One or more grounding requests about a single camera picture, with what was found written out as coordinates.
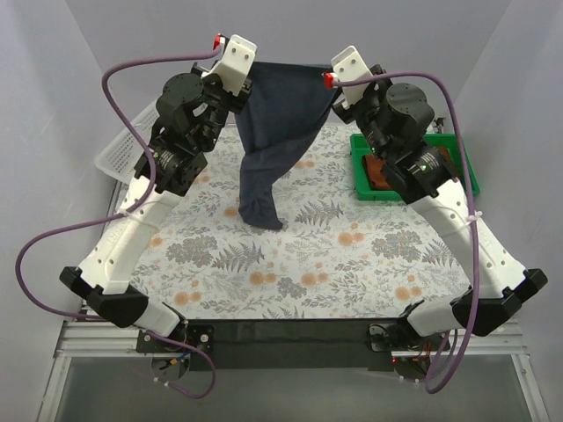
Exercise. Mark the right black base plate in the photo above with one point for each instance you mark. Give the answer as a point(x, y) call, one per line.
point(397, 336)

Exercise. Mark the green plastic tray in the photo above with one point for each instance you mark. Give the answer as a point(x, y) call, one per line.
point(446, 143)

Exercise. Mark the aluminium frame rail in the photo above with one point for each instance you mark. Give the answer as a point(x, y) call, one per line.
point(347, 335)

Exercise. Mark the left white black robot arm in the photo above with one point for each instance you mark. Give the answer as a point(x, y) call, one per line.
point(191, 112)

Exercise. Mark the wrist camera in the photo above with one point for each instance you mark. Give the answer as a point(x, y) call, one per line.
point(348, 66)
point(233, 67)

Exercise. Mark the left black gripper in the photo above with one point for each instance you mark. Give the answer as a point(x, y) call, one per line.
point(240, 97)

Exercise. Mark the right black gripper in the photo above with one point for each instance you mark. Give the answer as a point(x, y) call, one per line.
point(346, 111)

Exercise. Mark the floral table mat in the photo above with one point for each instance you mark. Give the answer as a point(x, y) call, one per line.
point(335, 256)

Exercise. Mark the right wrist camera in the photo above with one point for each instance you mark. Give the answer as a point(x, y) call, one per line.
point(348, 66)

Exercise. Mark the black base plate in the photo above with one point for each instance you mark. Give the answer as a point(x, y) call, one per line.
point(397, 336)
point(199, 336)

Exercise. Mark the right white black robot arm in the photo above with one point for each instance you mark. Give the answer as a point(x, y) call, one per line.
point(394, 117)

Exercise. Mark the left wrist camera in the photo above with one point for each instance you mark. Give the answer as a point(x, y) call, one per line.
point(233, 67)

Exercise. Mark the grey cloth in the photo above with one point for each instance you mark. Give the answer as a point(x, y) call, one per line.
point(287, 107)

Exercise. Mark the white plastic basket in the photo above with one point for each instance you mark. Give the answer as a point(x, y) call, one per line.
point(118, 159)

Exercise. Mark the brown towel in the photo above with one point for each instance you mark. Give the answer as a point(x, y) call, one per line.
point(378, 173)

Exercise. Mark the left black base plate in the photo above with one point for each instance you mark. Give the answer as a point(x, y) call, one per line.
point(199, 336)

